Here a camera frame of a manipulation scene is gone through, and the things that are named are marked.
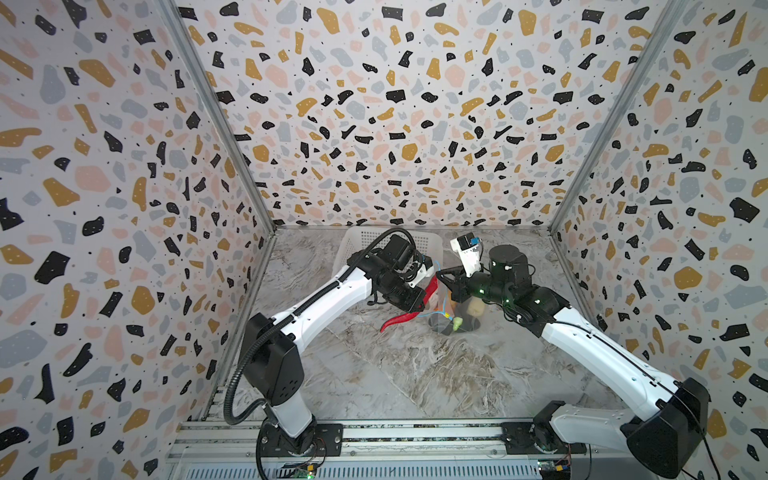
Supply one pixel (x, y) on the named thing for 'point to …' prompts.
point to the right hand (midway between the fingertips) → (433, 270)
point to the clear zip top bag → (450, 317)
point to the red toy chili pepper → (431, 287)
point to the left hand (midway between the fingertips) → (425, 302)
